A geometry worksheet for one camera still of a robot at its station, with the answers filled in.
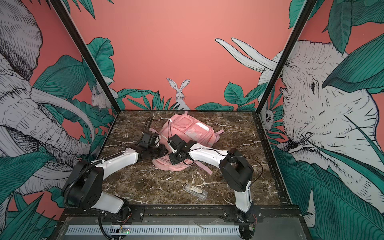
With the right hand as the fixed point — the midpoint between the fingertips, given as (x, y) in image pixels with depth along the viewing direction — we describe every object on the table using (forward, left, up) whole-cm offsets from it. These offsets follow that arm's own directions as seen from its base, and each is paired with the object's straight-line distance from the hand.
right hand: (171, 157), depth 86 cm
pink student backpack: (+22, -12, 0) cm, 25 cm away
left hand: (+5, +1, +1) cm, 5 cm away
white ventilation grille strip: (-34, +19, -8) cm, 40 cm away
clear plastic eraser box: (-17, -15, -7) cm, 23 cm away
